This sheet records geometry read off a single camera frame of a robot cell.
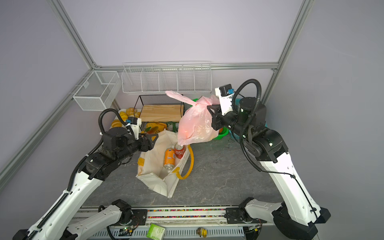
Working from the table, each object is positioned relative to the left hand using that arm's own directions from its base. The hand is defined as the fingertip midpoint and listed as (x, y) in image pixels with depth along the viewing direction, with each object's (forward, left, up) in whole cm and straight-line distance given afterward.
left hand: (152, 137), depth 68 cm
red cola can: (+4, -10, -20) cm, 23 cm away
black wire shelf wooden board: (+35, +2, -16) cm, 39 cm away
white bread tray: (+48, +36, -29) cm, 67 cm away
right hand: (0, -25, +17) cm, 31 cm away
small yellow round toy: (-36, -20, -28) cm, 49 cm away
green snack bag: (+27, -4, -26) cm, 37 cm away
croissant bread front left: (+34, +38, -28) cm, 58 cm away
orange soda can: (+1, -4, -25) cm, 25 cm away
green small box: (-34, +1, -28) cm, 44 cm away
